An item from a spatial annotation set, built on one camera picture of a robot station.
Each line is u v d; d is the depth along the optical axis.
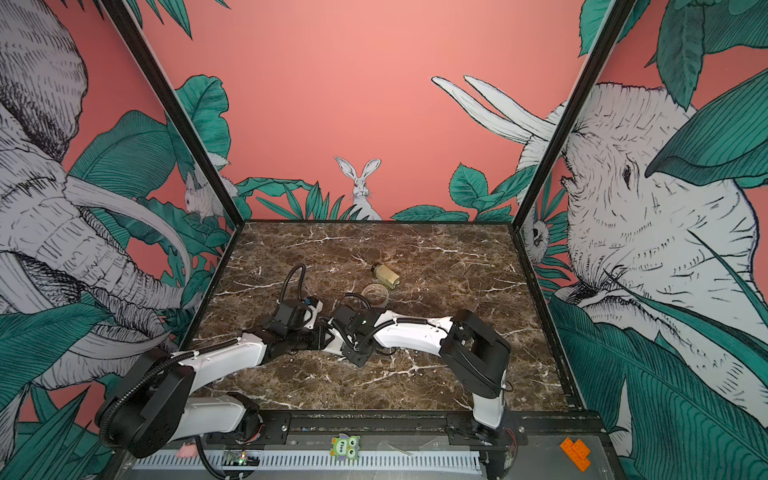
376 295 1.01
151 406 0.42
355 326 0.66
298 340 0.75
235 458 0.70
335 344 0.87
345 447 0.70
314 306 0.83
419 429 0.75
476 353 0.47
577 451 0.70
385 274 1.01
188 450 0.66
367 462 0.70
